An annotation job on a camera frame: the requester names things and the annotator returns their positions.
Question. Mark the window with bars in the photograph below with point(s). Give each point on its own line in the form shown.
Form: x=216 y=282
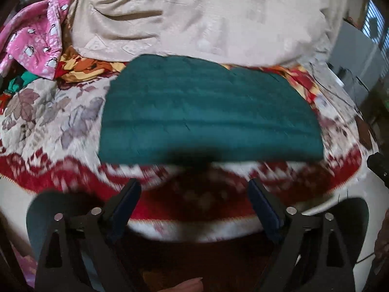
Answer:
x=373 y=25

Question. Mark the orange yellow red patterned sheet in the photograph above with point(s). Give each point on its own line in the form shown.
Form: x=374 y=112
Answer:
x=74 y=68

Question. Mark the beige embroidered floral quilt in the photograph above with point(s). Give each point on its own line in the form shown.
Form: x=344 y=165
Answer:
x=248 y=33

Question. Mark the pink penguin print blanket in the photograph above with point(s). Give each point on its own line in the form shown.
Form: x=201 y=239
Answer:
x=33 y=38

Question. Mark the white red floral fleece blanket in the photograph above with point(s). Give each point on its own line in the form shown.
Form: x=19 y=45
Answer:
x=50 y=140

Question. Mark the teal quilted puffer jacket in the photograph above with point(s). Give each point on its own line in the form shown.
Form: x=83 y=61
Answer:
x=177 y=110

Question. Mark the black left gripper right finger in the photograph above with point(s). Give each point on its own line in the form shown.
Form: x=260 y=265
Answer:
x=312 y=256

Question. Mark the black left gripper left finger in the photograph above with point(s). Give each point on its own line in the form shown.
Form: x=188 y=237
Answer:
x=61 y=266

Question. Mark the grey cabinet beside bed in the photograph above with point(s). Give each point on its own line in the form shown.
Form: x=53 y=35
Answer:
x=357 y=62

